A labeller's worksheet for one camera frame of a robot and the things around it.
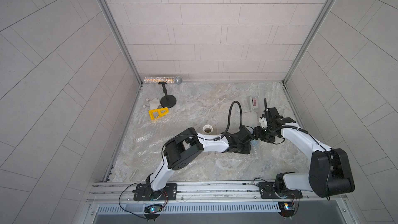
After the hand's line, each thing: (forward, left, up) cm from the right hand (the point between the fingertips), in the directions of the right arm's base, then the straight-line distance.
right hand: (255, 135), depth 87 cm
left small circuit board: (-30, +53, +1) cm, 61 cm away
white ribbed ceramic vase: (-1, +27, +13) cm, 30 cm away
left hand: (-7, +3, -4) cm, 8 cm away
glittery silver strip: (+27, +55, +22) cm, 65 cm away
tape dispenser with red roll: (+21, -4, +2) cm, 22 cm away
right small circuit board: (-33, -6, -4) cm, 34 cm away
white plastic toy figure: (+25, +61, +3) cm, 66 cm away
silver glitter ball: (+26, +42, +22) cm, 54 cm away
